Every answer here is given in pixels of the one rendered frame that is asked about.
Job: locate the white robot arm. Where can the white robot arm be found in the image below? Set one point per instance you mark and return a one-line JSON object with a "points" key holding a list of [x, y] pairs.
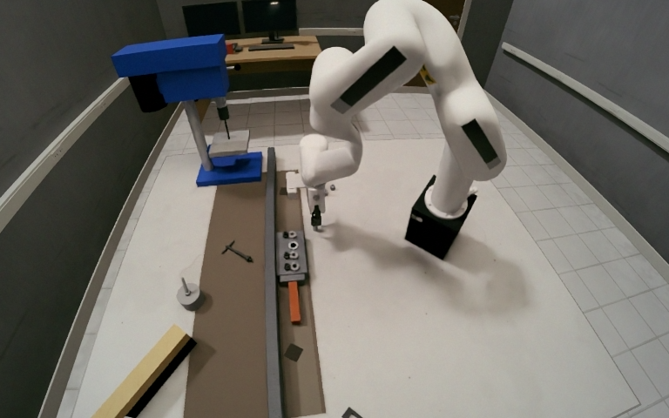
{"points": [[395, 32]]}

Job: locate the blue drill press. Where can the blue drill press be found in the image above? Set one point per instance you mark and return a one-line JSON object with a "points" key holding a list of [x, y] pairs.
{"points": [[172, 62]]}

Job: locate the long grey rectangular bar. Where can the long grey rectangular bar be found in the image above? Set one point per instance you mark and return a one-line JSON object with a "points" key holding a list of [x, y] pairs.
{"points": [[275, 395]]}

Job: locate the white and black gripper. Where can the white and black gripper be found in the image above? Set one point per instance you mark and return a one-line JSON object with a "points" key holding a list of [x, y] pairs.
{"points": [[316, 203]]}

